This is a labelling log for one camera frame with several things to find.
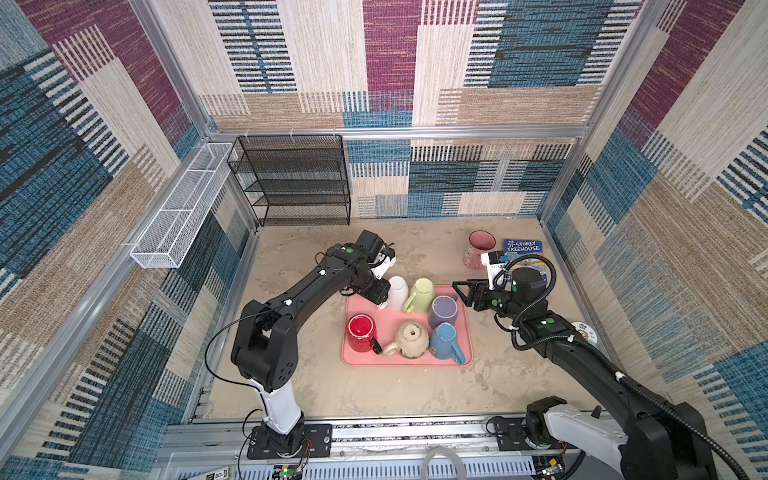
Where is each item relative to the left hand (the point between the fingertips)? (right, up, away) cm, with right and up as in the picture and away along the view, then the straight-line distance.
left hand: (381, 289), depth 87 cm
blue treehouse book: (+49, +12, +22) cm, 55 cm away
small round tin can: (+56, -11, -4) cm, 57 cm away
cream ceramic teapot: (+9, -13, -6) cm, 17 cm away
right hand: (+21, +1, -6) cm, 22 cm away
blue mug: (+16, -13, -7) cm, 22 cm away
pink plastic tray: (+2, -11, +5) cm, 12 cm away
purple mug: (+18, -6, 0) cm, 19 cm away
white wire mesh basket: (-50, +13, -16) cm, 54 cm away
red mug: (-5, -10, -4) cm, 12 cm away
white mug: (+5, -2, +3) cm, 6 cm away
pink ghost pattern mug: (+35, +14, +21) cm, 43 cm away
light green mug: (+12, -3, +2) cm, 13 cm away
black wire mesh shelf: (-31, +37, +21) cm, 53 cm away
